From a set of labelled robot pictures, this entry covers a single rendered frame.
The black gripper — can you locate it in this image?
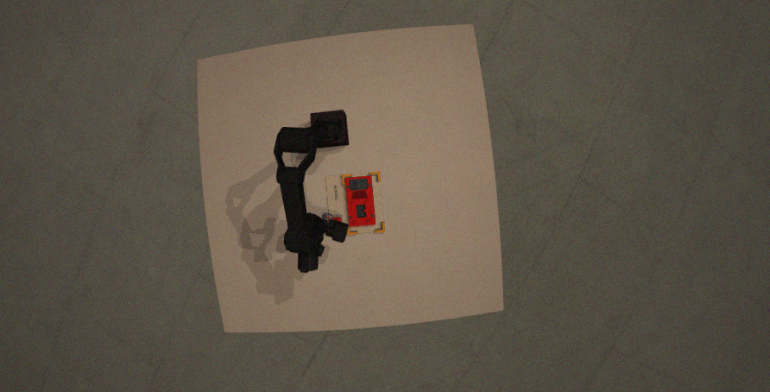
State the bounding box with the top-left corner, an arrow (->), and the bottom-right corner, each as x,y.
307,212 -> 349,243

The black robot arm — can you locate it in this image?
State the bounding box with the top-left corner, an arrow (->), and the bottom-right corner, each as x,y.
274,117 -> 344,273

